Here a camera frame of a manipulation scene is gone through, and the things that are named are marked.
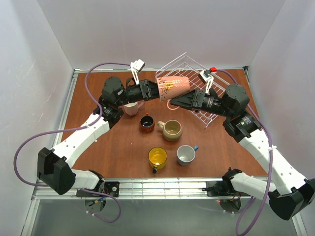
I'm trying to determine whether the pink floral mug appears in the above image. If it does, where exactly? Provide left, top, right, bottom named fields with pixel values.
left=156, top=76, right=190, bottom=110

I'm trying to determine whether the dark brown glazed mug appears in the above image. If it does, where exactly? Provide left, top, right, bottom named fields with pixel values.
left=139, top=112, right=155, bottom=133

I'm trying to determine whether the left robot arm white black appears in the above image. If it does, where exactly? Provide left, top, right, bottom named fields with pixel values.
left=37, top=76, right=159, bottom=195

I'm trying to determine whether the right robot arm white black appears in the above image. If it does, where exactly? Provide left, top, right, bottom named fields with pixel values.
left=170, top=84, right=315, bottom=220

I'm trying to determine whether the beige round ceramic mug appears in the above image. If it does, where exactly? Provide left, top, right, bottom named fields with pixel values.
left=157, top=120, right=183, bottom=142

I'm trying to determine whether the white faceted mug pink handle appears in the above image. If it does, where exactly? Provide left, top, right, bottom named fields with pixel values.
left=123, top=101, right=145, bottom=116

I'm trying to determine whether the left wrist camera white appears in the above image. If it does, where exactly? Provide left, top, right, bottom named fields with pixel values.
left=130, top=59, right=145, bottom=85

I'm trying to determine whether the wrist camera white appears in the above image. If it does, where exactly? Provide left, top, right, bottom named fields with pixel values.
left=198, top=67, right=217, bottom=94
left=130, top=59, right=145, bottom=85

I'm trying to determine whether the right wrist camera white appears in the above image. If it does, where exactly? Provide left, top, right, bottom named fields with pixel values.
left=198, top=67, right=217, bottom=94

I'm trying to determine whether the white wire dish rack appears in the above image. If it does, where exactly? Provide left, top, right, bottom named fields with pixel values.
left=155, top=52, right=231, bottom=129

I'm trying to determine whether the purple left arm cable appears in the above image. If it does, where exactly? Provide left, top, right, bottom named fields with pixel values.
left=13, top=62, right=133, bottom=223

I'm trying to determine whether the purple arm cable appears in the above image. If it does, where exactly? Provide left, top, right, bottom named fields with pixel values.
left=13, top=62, right=133, bottom=223
left=216, top=69, right=278, bottom=236

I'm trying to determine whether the white mug blue handle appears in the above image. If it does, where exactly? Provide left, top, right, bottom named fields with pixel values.
left=177, top=145, right=199, bottom=166

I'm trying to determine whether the yellow enamel mug black handle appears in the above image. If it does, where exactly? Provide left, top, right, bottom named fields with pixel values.
left=148, top=147, right=168, bottom=174

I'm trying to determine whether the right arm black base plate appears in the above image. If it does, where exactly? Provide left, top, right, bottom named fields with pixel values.
left=201, top=180, right=235, bottom=197

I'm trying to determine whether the aluminium frame rail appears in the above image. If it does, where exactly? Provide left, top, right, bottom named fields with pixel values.
left=32, top=177, right=250, bottom=200

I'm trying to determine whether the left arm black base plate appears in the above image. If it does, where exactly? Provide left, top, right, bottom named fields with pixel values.
left=76, top=181, right=120, bottom=197

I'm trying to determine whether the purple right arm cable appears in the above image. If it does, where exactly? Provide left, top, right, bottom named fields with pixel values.
left=216, top=69, right=278, bottom=236

